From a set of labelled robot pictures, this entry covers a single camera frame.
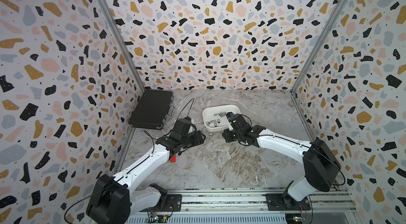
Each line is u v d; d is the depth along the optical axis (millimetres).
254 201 762
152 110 1032
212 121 1032
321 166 443
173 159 870
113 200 390
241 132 670
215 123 1030
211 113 1065
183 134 642
